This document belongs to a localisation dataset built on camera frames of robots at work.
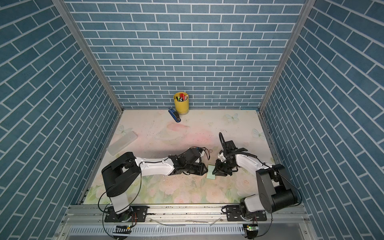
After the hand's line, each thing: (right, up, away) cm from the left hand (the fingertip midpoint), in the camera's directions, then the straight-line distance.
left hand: (210, 173), depth 84 cm
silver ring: (+2, +11, +15) cm, 18 cm away
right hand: (+3, -1, +2) cm, 4 cm away
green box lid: (0, -1, +1) cm, 1 cm away
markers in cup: (-19, +48, +28) cm, 59 cm away
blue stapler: (-25, +35, +28) cm, 51 cm away
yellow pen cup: (-19, +44, +24) cm, 53 cm away
